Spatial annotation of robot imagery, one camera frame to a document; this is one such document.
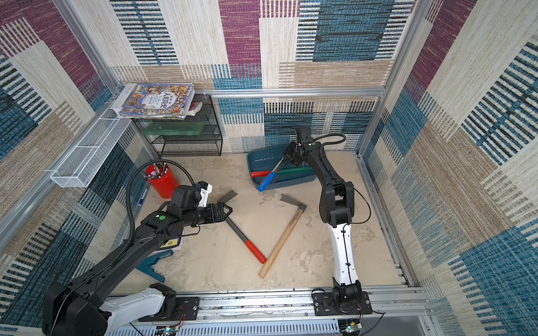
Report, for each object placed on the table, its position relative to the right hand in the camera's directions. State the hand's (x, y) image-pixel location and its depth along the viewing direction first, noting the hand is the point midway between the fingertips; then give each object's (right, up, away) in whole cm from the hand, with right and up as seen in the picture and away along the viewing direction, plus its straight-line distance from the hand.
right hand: (287, 155), depth 102 cm
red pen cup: (-56, -11, -9) cm, 58 cm away
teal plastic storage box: (-13, -3, +13) cm, 18 cm away
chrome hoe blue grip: (-8, -10, -11) cm, 16 cm away
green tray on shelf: (-51, +11, -8) cm, 53 cm away
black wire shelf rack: (-42, +9, -4) cm, 43 cm away
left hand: (-25, -23, -23) cm, 41 cm away
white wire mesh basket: (-71, -7, -32) cm, 78 cm away
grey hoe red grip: (-17, -38, -16) cm, 44 cm away
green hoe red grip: (+2, -7, +12) cm, 15 cm away
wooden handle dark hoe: (+6, -25, -6) cm, 26 cm away
